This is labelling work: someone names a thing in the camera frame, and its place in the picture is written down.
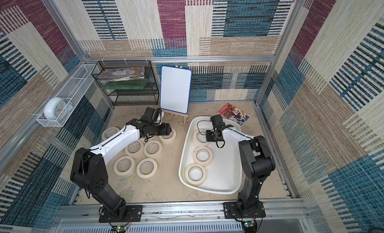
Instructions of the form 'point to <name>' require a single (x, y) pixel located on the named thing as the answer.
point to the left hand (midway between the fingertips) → (166, 128)
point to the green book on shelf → (129, 84)
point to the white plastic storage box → (224, 175)
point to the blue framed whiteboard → (175, 86)
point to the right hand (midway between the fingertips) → (208, 135)
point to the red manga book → (230, 112)
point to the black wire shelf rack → (149, 96)
